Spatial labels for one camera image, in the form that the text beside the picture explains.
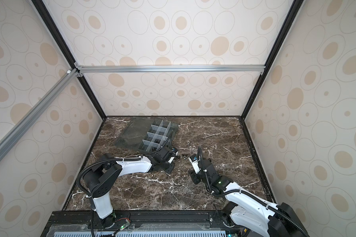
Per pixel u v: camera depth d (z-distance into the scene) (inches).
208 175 24.2
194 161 28.3
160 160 28.6
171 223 28.8
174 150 33.0
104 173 20.8
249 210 19.0
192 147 39.5
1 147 20.7
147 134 41.7
